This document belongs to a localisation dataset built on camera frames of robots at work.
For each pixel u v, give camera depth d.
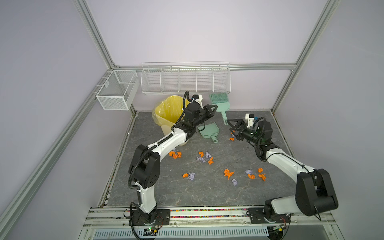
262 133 0.64
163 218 0.74
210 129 1.09
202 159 0.93
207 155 0.94
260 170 0.89
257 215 0.74
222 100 0.84
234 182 0.84
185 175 0.87
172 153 0.96
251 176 0.86
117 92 1.01
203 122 0.74
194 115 0.65
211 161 0.93
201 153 0.96
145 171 0.48
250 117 0.77
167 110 0.97
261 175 0.86
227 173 0.87
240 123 0.72
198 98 0.76
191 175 0.86
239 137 0.76
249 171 0.87
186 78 0.98
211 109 0.80
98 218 0.75
